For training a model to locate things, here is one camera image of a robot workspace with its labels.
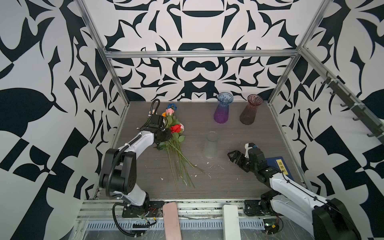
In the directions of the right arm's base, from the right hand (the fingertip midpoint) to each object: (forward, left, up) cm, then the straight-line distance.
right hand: (232, 156), depth 86 cm
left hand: (+14, +37, +4) cm, 40 cm away
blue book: (-2, -28, -6) cm, 29 cm away
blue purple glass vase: (+33, +2, 0) cm, 33 cm away
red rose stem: (+17, +32, +3) cm, 37 cm away
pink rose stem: (+24, +37, +4) cm, 44 cm away
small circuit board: (-32, -14, -7) cm, 35 cm away
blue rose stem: (+38, +37, +3) cm, 53 cm away
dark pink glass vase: (+30, -16, -1) cm, 34 cm away
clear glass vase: (+5, +12, -1) cm, 13 cm away
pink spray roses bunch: (-5, +29, -5) cm, 29 cm away
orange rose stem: (+29, +42, +4) cm, 51 cm away
